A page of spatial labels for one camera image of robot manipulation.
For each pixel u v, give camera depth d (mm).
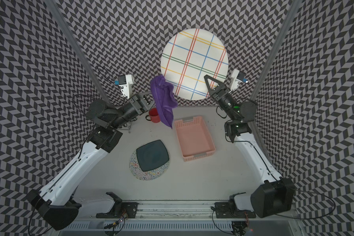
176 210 753
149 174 846
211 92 534
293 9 667
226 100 535
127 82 469
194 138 1047
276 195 392
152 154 872
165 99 484
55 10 711
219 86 523
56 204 377
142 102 480
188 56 524
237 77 516
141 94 495
